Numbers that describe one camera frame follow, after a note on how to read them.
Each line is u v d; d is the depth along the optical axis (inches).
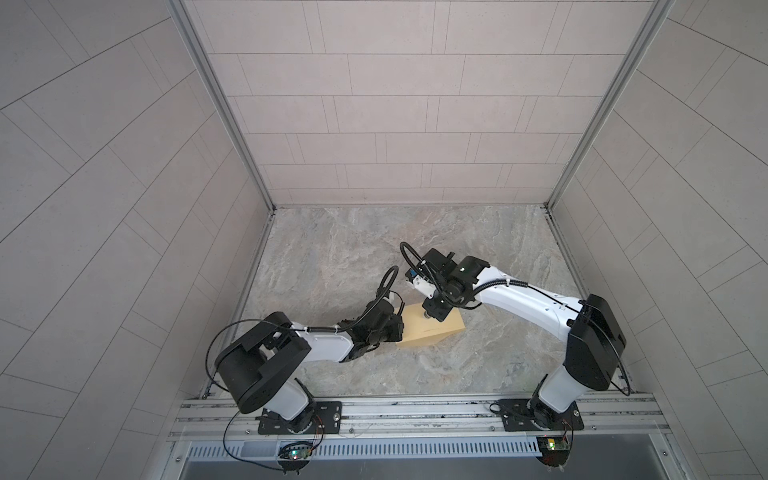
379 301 28.8
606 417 28.8
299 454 25.3
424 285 28.7
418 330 33.3
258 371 16.7
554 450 26.8
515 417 27.9
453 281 22.7
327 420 27.8
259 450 27.2
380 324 27.2
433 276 24.9
